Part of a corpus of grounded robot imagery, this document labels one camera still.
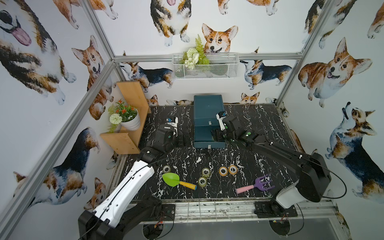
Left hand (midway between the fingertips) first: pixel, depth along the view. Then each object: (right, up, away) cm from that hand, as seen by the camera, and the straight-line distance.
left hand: (182, 129), depth 76 cm
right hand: (+20, +2, +7) cm, 21 cm away
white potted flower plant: (-37, +7, +16) cm, 41 cm away
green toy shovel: (-6, -29, +7) cm, 30 cm away
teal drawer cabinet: (+13, +12, +14) cm, 22 cm away
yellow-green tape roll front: (+10, -29, +7) cm, 32 cm away
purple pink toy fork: (+42, -31, +7) cm, 53 cm away
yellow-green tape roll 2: (-11, -24, +12) cm, 29 cm away
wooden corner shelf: (-31, -7, +6) cm, 33 cm away
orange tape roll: (+22, -25, +11) cm, 36 cm away
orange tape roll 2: (+28, -24, +12) cm, 39 cm away
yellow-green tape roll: (+12, -26, +11) cm, 30 cm away
